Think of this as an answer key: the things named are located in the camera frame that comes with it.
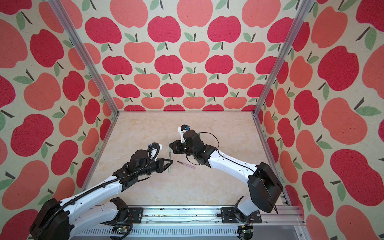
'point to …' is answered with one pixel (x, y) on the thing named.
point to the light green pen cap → (169, 148)
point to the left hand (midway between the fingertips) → (174, 163)
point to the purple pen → (186, 164)
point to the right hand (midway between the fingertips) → (172, 144)
